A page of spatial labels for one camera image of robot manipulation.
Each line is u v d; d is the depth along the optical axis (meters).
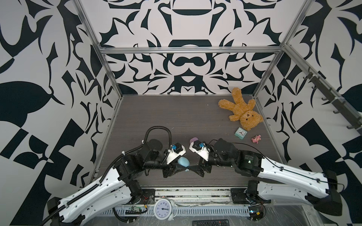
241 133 0.96
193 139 0.94
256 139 0.93
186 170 0.62
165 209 0.69
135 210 0.73
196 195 0.76
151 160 0.53
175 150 0.55
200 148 0.55
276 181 0.48
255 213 0.71
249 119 0.96
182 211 0.71
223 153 0.49
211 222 0.67
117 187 0.47
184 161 0.63
